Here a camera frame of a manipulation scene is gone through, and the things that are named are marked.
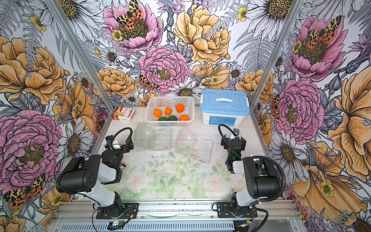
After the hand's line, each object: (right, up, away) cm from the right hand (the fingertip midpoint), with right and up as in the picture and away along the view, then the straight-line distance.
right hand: (232, 138), depth 94 cm
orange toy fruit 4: (-31, +14, +13) cm, 36 cm away
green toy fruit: (-47, +13, +15) cm, 51 cm away
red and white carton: (-78, +17, +18) cm, 82 cm away
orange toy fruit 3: (-35, +21, +21) cm, 46 cm away
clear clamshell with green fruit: (-57, 0, +9) cm, 57 cm away
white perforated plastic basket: (-50, +26, +25) cm, 62 cm away
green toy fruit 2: (-40, +13, +14) cm, 44 cm away
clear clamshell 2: (-19, -8, +5) cm, 21 cm away
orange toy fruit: (-52, +17, +18) cm, 57 cm away
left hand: (-67, 0, -3) cm, 68 cm away
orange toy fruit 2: (-44, +19, +18) cm, 51 cm away
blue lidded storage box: (-4, +20, +3) cm, 21 cm away
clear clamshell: (-31, -4, +7) cm, 32 cm away
